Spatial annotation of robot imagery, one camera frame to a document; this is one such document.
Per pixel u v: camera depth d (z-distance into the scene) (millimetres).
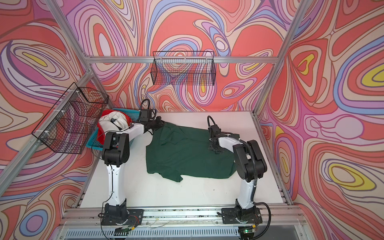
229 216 730
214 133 790
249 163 513
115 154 597
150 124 902
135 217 730
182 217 750
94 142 949
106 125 931
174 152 959
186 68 962
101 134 949
